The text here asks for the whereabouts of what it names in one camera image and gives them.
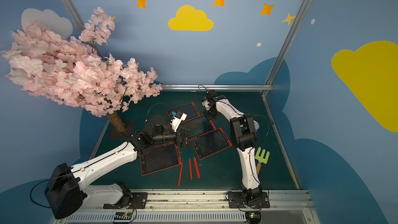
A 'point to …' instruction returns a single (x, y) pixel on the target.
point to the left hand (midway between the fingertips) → (195, 132)
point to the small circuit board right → (254, 218)
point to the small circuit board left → (122, 217)
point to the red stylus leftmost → (180, 174)
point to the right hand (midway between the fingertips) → (211, 115)
